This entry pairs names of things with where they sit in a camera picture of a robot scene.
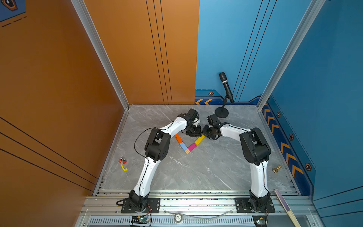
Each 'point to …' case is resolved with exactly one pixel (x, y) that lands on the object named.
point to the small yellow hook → (122, 167)
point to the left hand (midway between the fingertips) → (201, 133)
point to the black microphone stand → (222, 112)
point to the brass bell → (275, 170)
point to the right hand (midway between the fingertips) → (202, 133)
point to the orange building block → (178, 138)
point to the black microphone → (229, 94)
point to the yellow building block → (200, 139)
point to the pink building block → (192, 147)
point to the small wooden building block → (187, 151)
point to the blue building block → (183, 146)
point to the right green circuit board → (260, 220)
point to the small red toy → (122, 161)
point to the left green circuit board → (140, 220)
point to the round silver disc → (178, 217)
